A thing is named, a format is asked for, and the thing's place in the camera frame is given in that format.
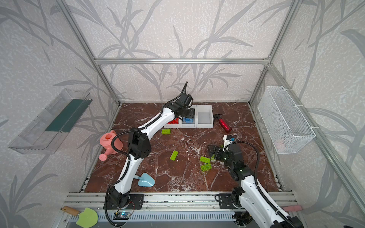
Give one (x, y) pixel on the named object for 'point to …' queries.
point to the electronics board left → (121, 215)
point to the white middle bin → (191, 125)
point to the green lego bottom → (206, 167)
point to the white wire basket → (288, 131)
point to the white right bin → (204, 116)
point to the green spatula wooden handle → (88, 218)
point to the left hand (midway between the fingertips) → (192, 108)
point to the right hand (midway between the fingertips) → (213, 142)
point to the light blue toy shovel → (144, 180)
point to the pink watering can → (106, 140)
